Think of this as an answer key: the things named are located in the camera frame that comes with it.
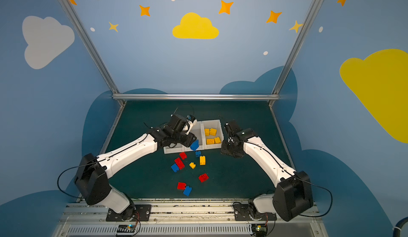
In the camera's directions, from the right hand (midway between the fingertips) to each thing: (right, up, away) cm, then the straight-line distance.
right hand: (227, 150), depth 83 cm
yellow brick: (-7, +8, +19) cm, 22 cm away
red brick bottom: (-24, -19, -1) cm, 31 cm away
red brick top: (-25, -5, +10) cm, 27 cm away
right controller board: (+14, -35, -9) cm, 39 cm away
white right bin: (-6, +13, +22) cm, 26 cm away
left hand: (-18, +8, +1) cm, 20 cm away
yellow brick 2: (-8, +2, +15) cm, 18 cm away
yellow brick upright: (-13, -7, +8) cm, 17 cm away
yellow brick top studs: (-10, +8, +16) cm, 21 cm away
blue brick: (-29, -11, +6) cm, 31 cm away
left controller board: (-49, -35, -9) cm, 61 cm away
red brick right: (-13, -15, +2) cm, 20 cm away
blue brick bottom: (-21, -20, -2) cm, 29 cm away
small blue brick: (-16, -4, +10) cm, 19 cm away
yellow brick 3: (-4, +3, +16) cm, 16 cm away
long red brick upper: (-27, -8, +6) cm, 29 cm away
